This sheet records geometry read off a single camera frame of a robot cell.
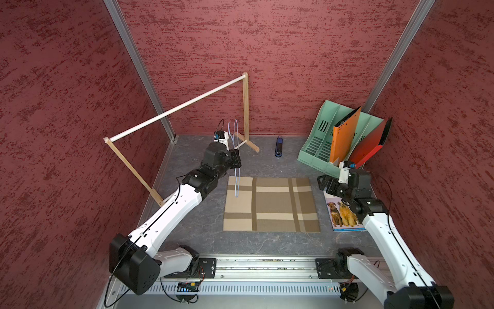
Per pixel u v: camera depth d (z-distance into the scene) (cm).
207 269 74
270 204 90
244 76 83
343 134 86
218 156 56
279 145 117
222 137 64
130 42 79
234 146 107
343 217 87
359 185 59
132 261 38
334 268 73
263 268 76
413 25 75
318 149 113
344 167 72
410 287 39
